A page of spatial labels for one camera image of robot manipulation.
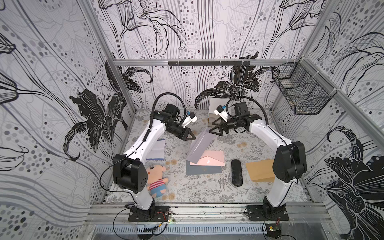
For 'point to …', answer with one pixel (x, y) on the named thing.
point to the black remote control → (236, 172)
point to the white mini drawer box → (213, 103)
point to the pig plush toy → (156, 182)
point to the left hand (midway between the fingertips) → (193, 139)
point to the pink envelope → (211, 158)
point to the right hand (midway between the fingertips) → (214, 125)
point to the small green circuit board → (273, 230)
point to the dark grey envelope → (192, 170)
